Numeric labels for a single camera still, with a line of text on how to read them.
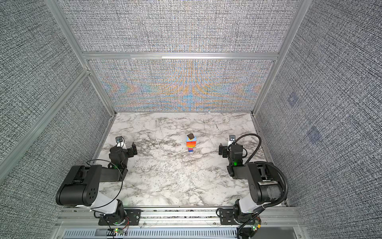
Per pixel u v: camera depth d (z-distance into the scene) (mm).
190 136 855
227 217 729
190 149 970
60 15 721
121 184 835
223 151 872
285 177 439
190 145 936
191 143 903
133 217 734
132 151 871
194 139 867
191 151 972
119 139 798
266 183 460
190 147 943
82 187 453
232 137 800
